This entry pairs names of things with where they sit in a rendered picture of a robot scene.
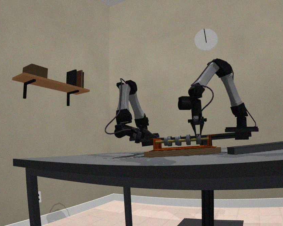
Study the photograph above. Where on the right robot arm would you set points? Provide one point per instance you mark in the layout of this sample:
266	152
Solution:
128	92

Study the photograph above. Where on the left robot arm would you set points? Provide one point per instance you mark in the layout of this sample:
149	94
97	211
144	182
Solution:
223	70

